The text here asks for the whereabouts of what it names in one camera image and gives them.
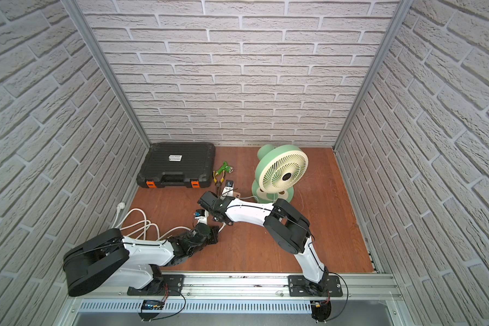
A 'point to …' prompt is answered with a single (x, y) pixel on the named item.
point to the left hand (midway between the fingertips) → (218, 223)
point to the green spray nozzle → (225, 168)
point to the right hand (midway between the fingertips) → (228, 201)
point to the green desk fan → (278, 170)
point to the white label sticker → (175, 157)
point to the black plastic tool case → (187, 164)
